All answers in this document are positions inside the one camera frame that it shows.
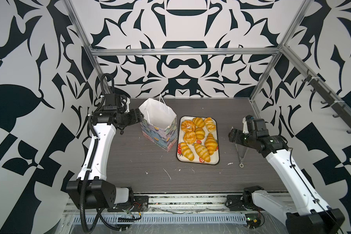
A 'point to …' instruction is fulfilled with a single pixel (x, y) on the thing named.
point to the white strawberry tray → (197, 140)
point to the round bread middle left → (189, 137)
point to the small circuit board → (253, 220)
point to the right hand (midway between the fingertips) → (234, 133)
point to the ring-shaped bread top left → (188, 126)
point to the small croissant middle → (200, 133)
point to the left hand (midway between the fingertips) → (135, 115)
